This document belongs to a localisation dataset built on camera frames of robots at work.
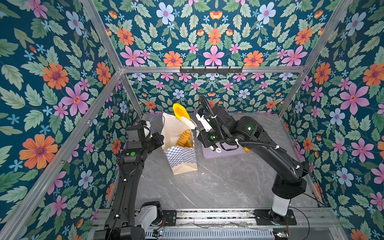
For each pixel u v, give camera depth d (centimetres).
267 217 72
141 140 56
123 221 38
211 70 92
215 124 44
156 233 72
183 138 96
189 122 65
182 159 80
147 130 60
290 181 43
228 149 51
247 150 44
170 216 74
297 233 69
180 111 67
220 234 77
